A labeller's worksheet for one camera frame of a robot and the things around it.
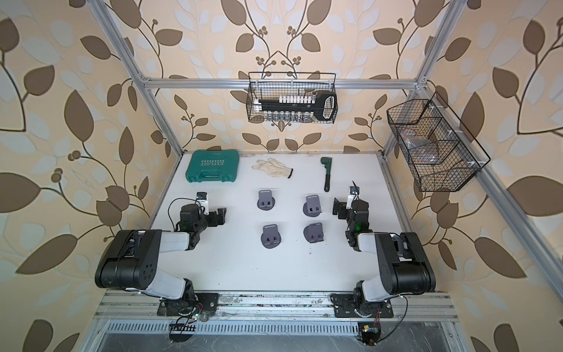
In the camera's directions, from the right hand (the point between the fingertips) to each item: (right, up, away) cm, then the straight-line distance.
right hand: (348, 199), depth 94 cm
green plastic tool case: (-65, +15, +16) cm, 68 cm away
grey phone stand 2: (-16, -13, -7) cm, 21 cm away
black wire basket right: (+26, +17, -20) cm, 37 cm away
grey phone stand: (-33, -14, -9) cm, 37 cm away
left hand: (-60, -3, +1) cm, 60 cm away
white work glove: (-34, +14, +19) cm, 42 cm away
